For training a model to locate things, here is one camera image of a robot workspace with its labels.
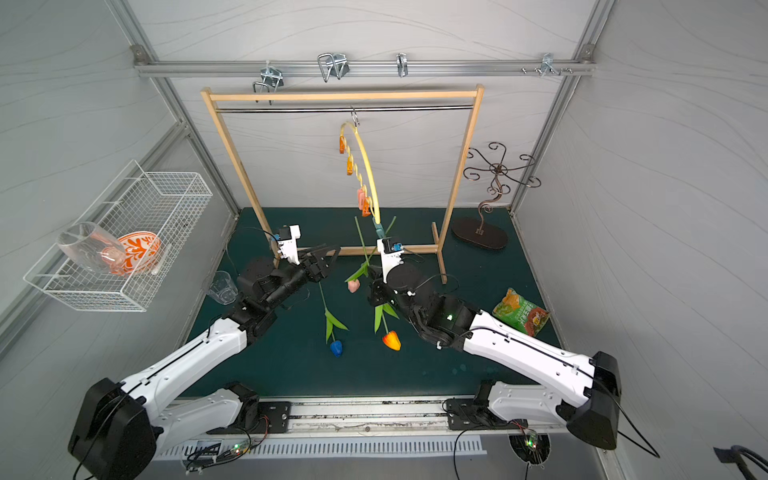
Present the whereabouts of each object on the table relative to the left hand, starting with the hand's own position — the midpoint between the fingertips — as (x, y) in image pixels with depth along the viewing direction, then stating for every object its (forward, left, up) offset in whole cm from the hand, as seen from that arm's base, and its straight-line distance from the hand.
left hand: (335, 249), depth 72 cm
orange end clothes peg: (+40, +3, +4) cm, 40 cm away
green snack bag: (-4, -52, -25) cm, 58 cm away
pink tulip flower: (+2, -2, -17) cm, 17 cm away
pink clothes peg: (+15, -5, +4) cm, 16 cm away
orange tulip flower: (-19, -14, -7) cm, 25 cm away
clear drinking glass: (+4, +41, -26) cm, 49 cm away
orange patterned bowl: (-6, +44, +4) cm, 44 cm away
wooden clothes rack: (+30, -31, -26) cm, 50 cm away
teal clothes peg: (+3, -11, +4) cm, 12 cm away
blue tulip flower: (-15, +1, -26) cm, 29 cm away
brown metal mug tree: (+30, -44, -27) cm, 59 cm away
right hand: (-5, -9, 0) cm, 10 cm away
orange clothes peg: (+12, -7, +3) cm, 14 cm away
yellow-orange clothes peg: (+29, 0, +4) cm, 29 cm away
